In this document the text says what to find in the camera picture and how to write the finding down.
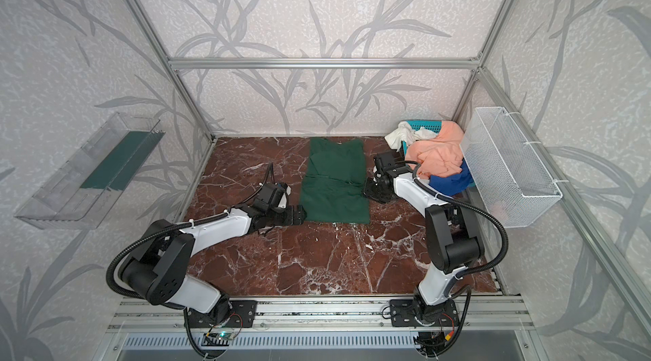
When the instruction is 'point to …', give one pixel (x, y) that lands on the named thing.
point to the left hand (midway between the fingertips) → (300, 208)
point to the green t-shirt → (333, 190)
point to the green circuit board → (221, 336)
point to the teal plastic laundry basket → (434, 125)
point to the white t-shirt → (399, 137)
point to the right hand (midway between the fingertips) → (366, 186)
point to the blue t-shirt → (456, 183)
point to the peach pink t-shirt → (439, 156)
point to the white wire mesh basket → (517, 188)
